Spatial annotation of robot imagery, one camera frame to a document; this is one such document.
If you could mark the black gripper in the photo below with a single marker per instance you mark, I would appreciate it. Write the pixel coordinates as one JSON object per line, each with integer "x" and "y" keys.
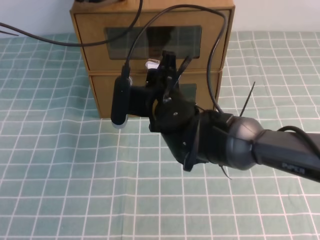
{"x": 176, "y": 119}

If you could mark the white drawer handle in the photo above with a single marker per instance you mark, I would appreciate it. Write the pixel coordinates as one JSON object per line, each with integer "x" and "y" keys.
{"x": 152, "y": 64}

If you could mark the brown cardboard drawer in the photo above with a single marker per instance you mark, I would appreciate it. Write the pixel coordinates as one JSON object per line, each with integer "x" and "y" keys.
{"x": 184, "y": 31}

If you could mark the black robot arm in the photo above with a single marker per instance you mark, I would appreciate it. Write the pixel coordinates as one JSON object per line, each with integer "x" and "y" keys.
{"x": 241, "y": 142}

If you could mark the lower brown cardboard shoebox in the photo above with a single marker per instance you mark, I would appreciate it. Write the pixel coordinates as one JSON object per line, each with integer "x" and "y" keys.
{"x": 193, "y": 85}

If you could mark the cyan checkered tablecloth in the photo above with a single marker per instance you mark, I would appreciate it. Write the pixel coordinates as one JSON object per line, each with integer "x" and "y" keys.
{"x": 66, "y": 174}

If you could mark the black zip tie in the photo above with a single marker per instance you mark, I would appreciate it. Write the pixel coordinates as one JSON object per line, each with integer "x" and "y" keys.
{"x": 247, "y": 99}

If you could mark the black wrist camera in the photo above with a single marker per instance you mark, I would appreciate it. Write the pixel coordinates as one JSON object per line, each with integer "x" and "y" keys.
{"x": 121, "y": 98}

